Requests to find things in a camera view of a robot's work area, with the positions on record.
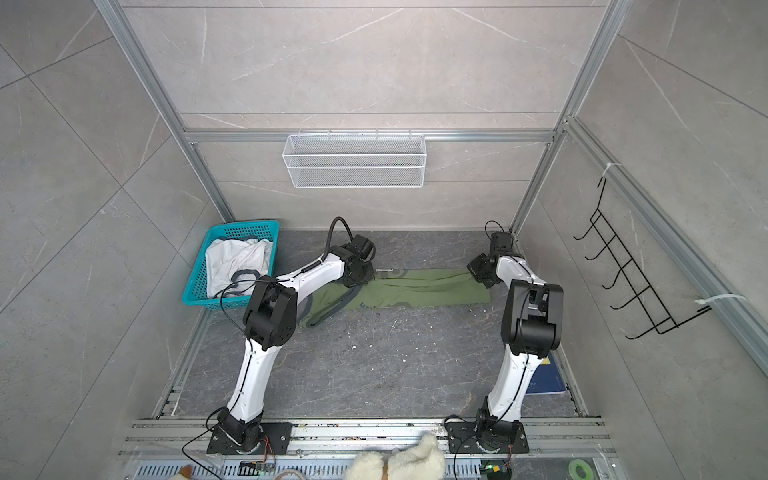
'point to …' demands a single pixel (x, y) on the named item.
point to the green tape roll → (572, 470)
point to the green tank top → (395, 288)
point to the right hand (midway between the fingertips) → (475, 269)
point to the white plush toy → (421, 460)
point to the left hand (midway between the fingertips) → (373, 273)
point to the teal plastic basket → (237, 296)
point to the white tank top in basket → (228, 257)
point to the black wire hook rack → (626, 265)
